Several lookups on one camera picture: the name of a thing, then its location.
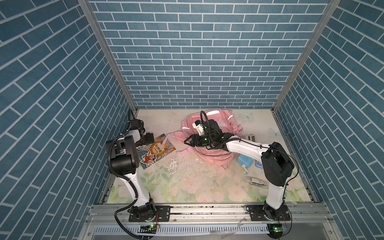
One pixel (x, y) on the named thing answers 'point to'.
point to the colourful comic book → (150, 154)
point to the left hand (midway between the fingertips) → (146, 139)
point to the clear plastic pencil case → (256, 182)
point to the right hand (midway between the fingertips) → (186, 140)
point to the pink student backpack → (220, 157)
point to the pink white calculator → (249, 137)
